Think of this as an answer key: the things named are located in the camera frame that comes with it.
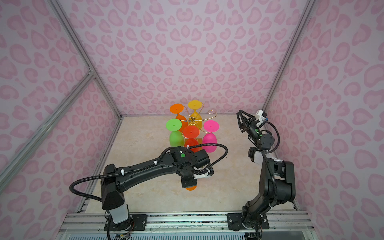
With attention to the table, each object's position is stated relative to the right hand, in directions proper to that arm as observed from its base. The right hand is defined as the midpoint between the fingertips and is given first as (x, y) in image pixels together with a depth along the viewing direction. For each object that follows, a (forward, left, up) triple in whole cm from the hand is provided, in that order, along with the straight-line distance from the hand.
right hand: (238, 113), depth 73 cm
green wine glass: (-8, +31, -10) cm, 33 cm away
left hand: (-25, +22, -19) cm, 39 cm away
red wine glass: (-11, +23, -1) cm, 25 cm away
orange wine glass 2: (+5, +31, -2) cm, 31 cm away
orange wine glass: (-25, +23, -34) cm, 48 cm away
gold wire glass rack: (-2, +22, -3) cm, 23 cm away
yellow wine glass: (+8, +22, -2) cm, 23 cm away
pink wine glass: (-8, +14, -1) cm, 16 cm away
